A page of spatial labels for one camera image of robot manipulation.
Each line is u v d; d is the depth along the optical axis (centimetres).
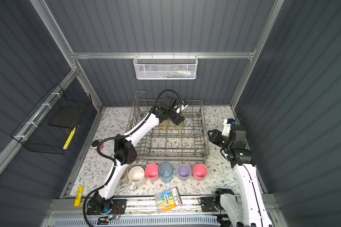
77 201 75
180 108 81
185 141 99
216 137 65
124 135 60
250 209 40
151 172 84
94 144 94
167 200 74
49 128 72
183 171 85
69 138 69
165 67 124
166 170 79
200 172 85
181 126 100
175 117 84
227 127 67
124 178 74
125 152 59
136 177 83
